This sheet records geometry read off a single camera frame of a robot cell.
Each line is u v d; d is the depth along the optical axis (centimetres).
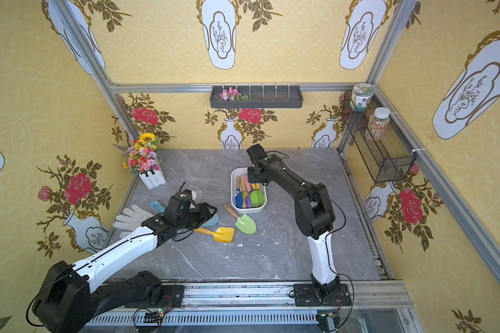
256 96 92
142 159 95
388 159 66
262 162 70
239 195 98
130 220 93
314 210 54
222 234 89
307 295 73
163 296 73
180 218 64
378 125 72
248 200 95
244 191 100
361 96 84
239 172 104
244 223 92
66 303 40
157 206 95
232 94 88
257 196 97
